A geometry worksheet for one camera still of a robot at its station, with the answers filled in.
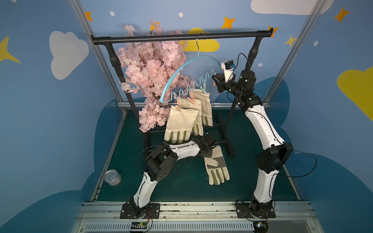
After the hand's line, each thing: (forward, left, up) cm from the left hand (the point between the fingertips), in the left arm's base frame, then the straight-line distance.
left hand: (209, 150), depth 96 cm
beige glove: (-2, +18, +30) cm, 35 cm away
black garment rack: (+13, -11, 0) cm, 18 cm away
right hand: (+22, 0, +44) cm, 49 cm away
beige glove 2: (+11, +5, +30) cm, 33 cm away
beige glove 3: (-12, -4, -1) cm, 12 cm away
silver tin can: (-20, +57, +4) cm, 60 cm away
